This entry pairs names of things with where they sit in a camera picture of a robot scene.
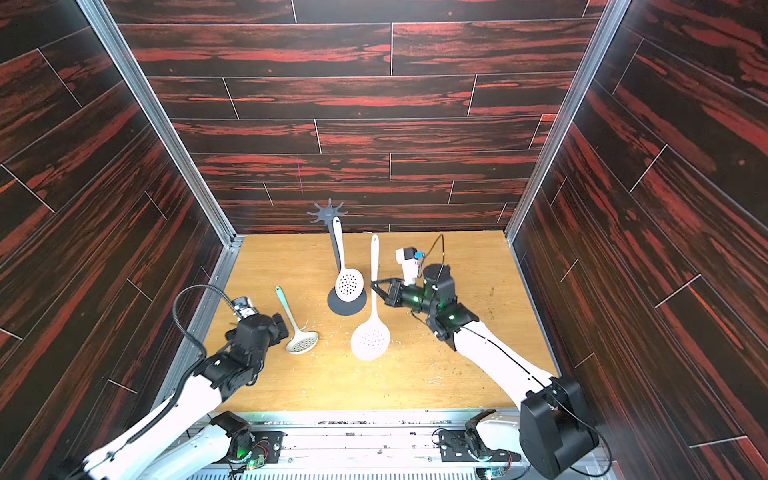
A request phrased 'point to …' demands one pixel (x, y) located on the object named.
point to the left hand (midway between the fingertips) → (269, 320)
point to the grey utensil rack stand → (337, 305)
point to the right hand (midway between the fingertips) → (377, 280)
